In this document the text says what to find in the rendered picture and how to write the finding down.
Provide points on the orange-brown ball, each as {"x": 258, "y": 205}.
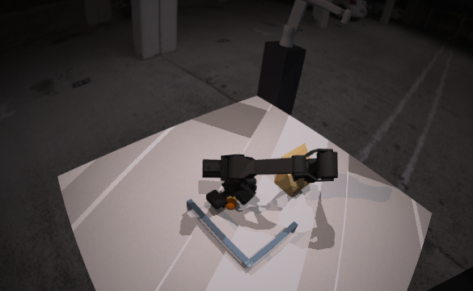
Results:
{"x": 232, "y": 203}

